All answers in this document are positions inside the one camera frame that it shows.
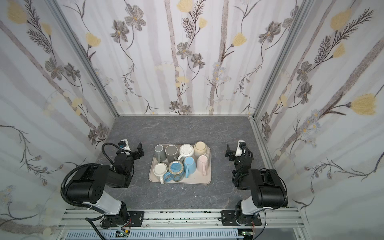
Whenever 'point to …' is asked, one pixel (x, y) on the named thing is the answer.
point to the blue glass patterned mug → (176, 172)
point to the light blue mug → (189, 166)
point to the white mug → (186, 150)
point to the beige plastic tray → (196, 178)
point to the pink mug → (203, 164)
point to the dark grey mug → (171, 151)
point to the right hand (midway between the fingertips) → (234, 142)
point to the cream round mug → (200, 148)
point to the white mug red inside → (160, 169)
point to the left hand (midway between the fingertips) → (130, 140)
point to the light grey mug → (160, 153)
